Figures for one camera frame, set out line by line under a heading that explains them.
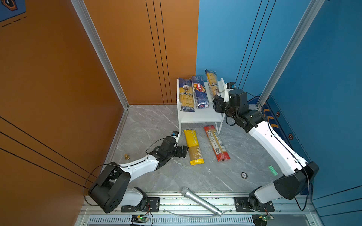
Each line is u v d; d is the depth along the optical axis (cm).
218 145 92
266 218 70
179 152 77
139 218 71
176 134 78
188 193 75
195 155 89
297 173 40
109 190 42
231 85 62
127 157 89
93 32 78
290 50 86
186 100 74
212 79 79
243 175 83
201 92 76
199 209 72
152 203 74
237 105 54
